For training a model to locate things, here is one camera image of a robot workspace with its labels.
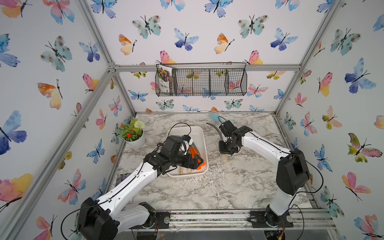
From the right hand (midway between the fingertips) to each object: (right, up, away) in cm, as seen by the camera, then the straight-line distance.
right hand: (223, 150), depth 87 cm
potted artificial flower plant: (-54, +10, +2) cm, 55 cm away
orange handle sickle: (-17, -2, +9) cm, 19 cm away
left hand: (-15, -3, -11) cm, 19 cm away
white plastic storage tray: (-14, +8, +16) cm, 22 cm away
